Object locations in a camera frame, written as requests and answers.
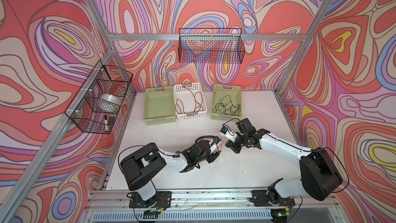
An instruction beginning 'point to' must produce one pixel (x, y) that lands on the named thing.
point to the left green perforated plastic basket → (159, 105)
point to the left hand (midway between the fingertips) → (219, 146)
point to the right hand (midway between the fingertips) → (229, 147)
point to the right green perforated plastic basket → (220, 91)
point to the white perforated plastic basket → (190, 101)
